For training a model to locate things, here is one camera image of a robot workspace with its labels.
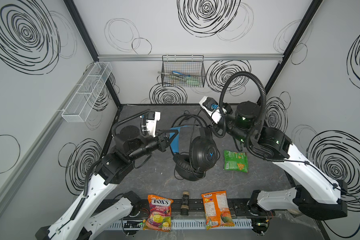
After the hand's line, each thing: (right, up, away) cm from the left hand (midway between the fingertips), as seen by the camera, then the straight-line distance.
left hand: (178, 133), depth 56 cm
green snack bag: (+33, -19, +30) cm, 48 cm away
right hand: (+9, +11, -2) cm, 15 cm away
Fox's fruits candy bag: (-9, -40, +12) cm, 42 cm away
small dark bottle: (+3, -38, +16) cm, 41 cm away
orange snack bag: (+18, -40, +14) cm, 46 cm away
